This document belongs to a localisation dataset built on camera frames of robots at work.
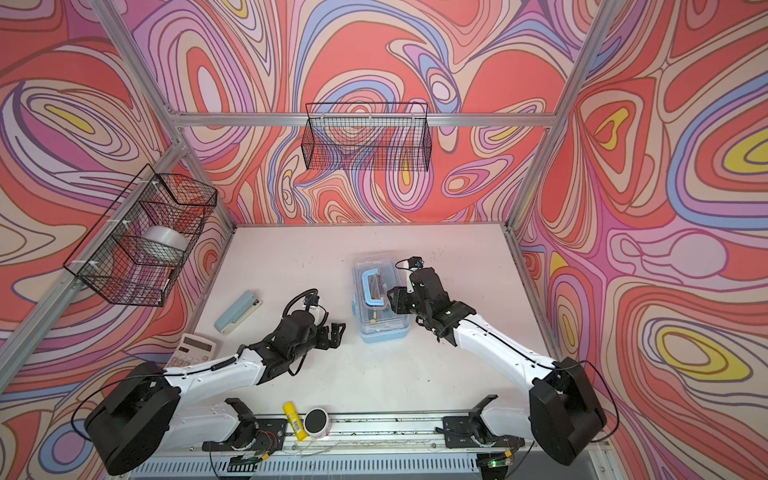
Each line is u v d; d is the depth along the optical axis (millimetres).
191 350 857
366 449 725
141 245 694
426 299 617
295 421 737
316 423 708
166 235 737
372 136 962
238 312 910
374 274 905
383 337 846
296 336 659
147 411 413
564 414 405
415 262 733
